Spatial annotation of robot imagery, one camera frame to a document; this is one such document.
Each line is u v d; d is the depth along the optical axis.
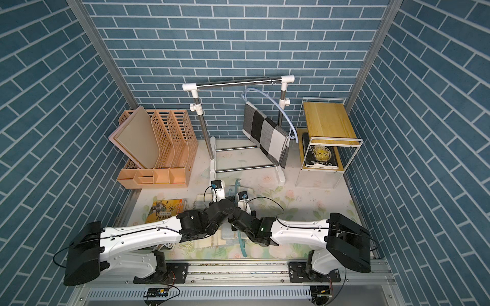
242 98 0.94
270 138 0.88
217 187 0.66
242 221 0.59
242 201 0.71
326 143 0.75
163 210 0.89
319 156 0.89
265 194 0.97
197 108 0.78
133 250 0.48
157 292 0.72
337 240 0.42
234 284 0.72
